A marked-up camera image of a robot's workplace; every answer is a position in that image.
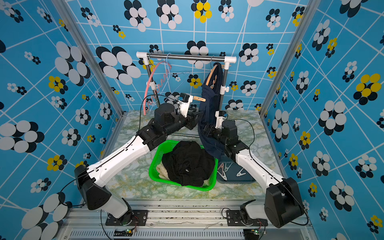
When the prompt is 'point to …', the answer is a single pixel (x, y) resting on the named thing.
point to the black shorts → (188, 164)
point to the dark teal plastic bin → (231, 172)
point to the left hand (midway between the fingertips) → (201, 109)
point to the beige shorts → (162, 171)
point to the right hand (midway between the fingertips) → (205, 124)
